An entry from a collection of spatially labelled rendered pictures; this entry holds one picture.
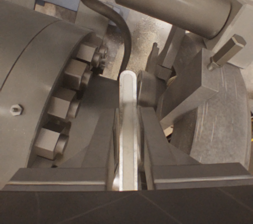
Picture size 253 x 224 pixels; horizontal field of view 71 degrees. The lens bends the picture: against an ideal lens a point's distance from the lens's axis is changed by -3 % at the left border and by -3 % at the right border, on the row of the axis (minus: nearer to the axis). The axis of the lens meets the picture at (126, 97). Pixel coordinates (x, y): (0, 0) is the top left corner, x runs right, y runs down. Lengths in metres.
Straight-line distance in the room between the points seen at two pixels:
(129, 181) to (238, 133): 0.20
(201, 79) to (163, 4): 0.15
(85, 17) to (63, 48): 0.51
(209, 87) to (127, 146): 0.16
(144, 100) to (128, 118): 0.29
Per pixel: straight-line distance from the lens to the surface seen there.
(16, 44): 0.43
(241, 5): 0.37
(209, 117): 0.31
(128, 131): 0.16
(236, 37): 0.27
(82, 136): 0.47
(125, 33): 0.50
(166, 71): 0.54
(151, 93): 0.46
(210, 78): 0.29
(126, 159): 0.17
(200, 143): 0.30
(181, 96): 0.32
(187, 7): 0.35
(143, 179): 0.42
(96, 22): 0.89
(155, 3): 0.35
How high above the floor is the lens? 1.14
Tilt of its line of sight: 70 degrees down
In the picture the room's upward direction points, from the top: 176 degrees counter-clockwise
